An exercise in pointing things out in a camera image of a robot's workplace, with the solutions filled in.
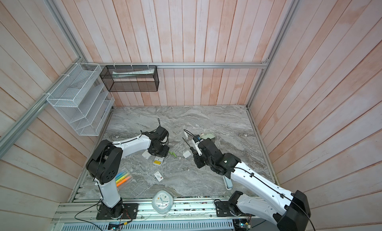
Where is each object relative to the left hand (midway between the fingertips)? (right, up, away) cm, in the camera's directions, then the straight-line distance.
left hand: (162, 154), depth 93 cm
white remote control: (-10, 0, -1) cm, 10 cm away
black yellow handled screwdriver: (+20, +5, -17) cm, 27 cm away
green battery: (+6, +1, 0) cm, 6 cm away
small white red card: (0, -10, -9) cm, 14 cm away
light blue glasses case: (+38, -12, -15) cm, 43 cm away
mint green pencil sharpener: (+30, +12, +4) cm, 32 cm away
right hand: (+21, +4, -16) cm, 26 cm away
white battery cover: (+16, 0, +2) cm, 16 cm away
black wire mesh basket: (-25, +52, +11) cm, 59 cm away
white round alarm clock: (+3, -20, -19) cm, 28 cm away
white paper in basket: (-26, +51, -4) cm, 57 cm away
